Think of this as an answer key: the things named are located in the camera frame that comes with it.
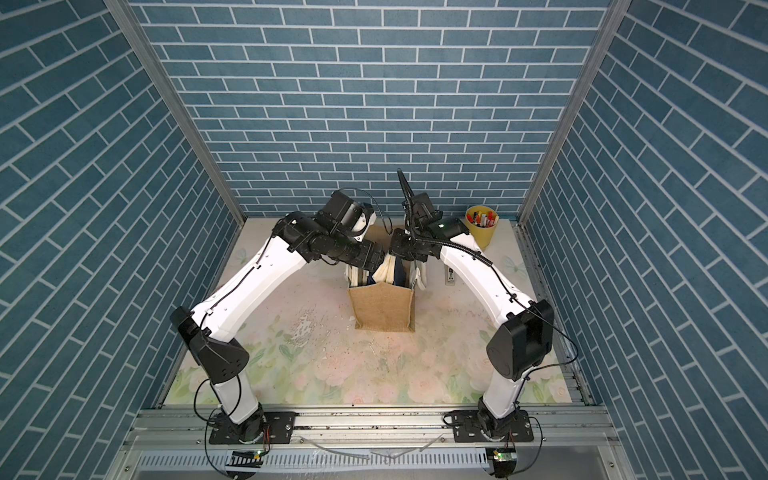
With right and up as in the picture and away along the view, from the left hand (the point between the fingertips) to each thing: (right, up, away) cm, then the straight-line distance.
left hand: (379, 257), depth 74 cm
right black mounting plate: (+22, -43, -1) cm, 48 cm away
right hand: (+4, +2, +7) cm, 8 cm away
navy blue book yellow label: (-3, -6, +4) cm, 8 cm away
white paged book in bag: (-6, -5, +5) cm, 10 cm away
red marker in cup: (+37, +12, +28) cm, 48 cm away
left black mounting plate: (-25, -43, -1) cm, 50 cm away
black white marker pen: (+23, -8, +25) cm, 35 cm away
